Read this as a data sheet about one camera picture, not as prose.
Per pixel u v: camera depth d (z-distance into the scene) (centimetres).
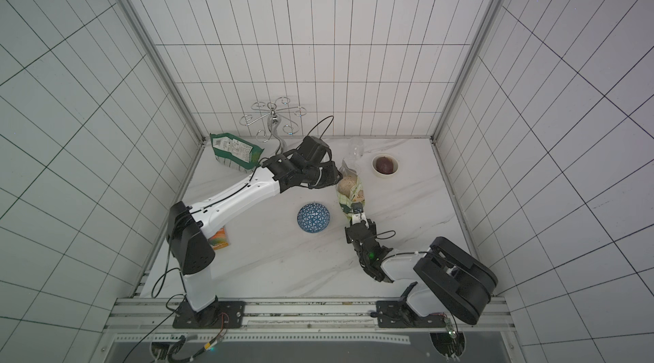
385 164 102
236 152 101
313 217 92
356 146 97
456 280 44
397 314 72
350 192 77
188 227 45
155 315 74
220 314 71
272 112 87
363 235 67
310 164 61
